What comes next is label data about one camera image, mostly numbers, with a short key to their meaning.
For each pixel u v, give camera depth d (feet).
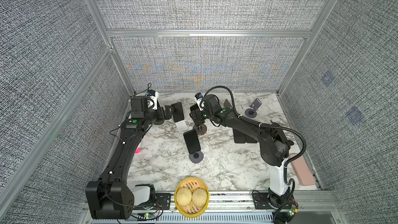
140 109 1.92
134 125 1.77
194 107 2.79
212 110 2.30
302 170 2.67
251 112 3.49
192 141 2.63
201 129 3.20
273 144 1.74
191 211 2.27
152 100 2.11
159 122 3.38
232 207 2.40
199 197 2.27
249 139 1.88
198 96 2.62
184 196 2.26
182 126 3.30
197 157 2.88
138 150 2.87
